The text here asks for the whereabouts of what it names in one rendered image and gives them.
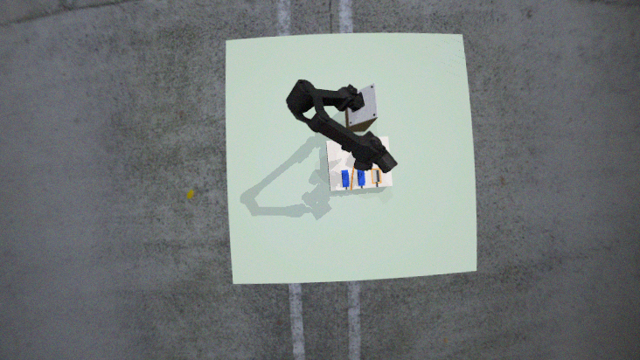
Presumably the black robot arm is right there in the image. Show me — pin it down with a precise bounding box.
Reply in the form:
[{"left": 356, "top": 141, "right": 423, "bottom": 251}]
[{"left": 286, "top": 80, "right": 398, "bottom": 173}]

